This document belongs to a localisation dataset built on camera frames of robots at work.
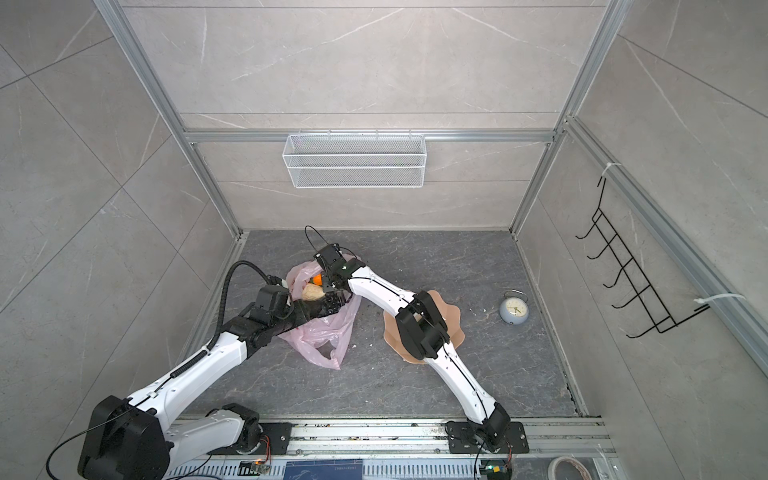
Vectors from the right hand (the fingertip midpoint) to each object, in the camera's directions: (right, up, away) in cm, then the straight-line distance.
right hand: (333, 278), depth 99 cm
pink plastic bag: (0, -15, -17) cm, 23 cm away
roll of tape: (+62, -41, -30) cm, 80 cm away
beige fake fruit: (-6, -4, -4) cm, 9 cm away
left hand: (-5, -6, -14) cm, 16 cm away
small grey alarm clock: (+59, -9, -6) cm, 60 cm away
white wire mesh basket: (+7, +40, +2) cm, 41 cm away
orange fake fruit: (-4, 0, -5) cm, 6 cm away
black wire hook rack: (+74, -5, -40) cm, 85 cm away
